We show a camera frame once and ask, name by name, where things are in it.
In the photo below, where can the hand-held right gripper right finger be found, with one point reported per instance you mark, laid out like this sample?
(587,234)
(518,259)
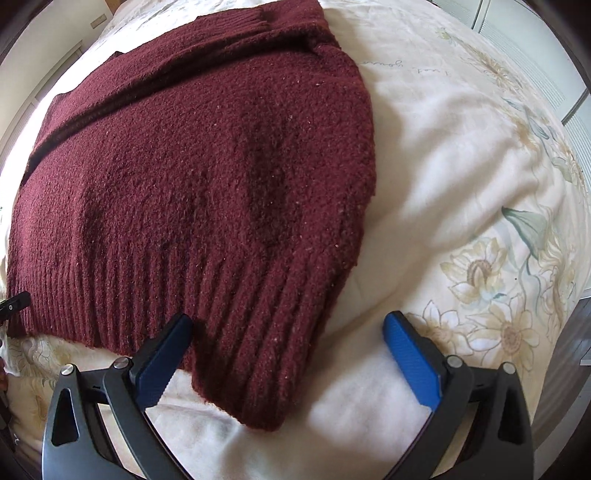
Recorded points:
(413,364)

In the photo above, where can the white low wall cabinet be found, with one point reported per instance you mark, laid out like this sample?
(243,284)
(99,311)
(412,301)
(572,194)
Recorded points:
(32,92)

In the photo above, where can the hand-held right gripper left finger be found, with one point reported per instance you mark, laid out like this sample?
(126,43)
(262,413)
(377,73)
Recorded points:
(159,369)

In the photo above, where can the beige wall socket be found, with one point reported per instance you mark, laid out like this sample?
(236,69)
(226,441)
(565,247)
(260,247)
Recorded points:
(99,21)

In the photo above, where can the white sliding wardrobe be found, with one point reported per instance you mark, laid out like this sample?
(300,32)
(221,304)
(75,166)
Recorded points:
(531,50)

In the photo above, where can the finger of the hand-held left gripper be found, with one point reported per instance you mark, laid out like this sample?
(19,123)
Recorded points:
(14,303)

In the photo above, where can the dark red knit sweater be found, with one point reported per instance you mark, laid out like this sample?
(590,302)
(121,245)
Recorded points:
(184,184)

